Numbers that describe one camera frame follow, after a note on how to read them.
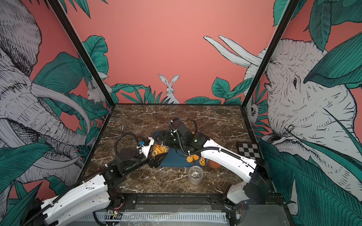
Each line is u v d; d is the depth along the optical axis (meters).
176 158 0.72
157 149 0.69
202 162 0.88
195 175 0.84
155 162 0.64
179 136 0.53
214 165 0.86
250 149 0.93
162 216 0.70
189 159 0.88
